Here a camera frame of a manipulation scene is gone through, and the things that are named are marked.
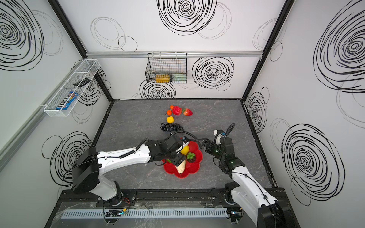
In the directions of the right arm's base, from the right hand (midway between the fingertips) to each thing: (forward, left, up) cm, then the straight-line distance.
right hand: (202, 142), depth 82 cm
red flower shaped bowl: (-11, +7, -10) cm, 17 cm away
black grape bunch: (+15, +21, -7) cm, 26 cm away
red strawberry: (+30, +9, -9) cm, 33 cm away
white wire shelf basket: (+40, +75, +23) cm, 88 cm away
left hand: (-6, +13, -3) cm, 14 cm away
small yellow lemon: (+22, +22, -7) cm, 32 cm away
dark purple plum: (-6, +7, -6) cm, 11 cm away
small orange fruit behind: (+35, +22, -9) cm, 43 cm away
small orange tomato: (+30, +24, -9) cm, 39 cm away
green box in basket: (+33, +14, +21) cm, 41 cm away
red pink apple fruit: (+29, +17, -6) cm, 34 cm away
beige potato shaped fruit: (-13, +12, -6) cm, 19 cm away
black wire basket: (+48, +24, +19) cm, 57 cm away
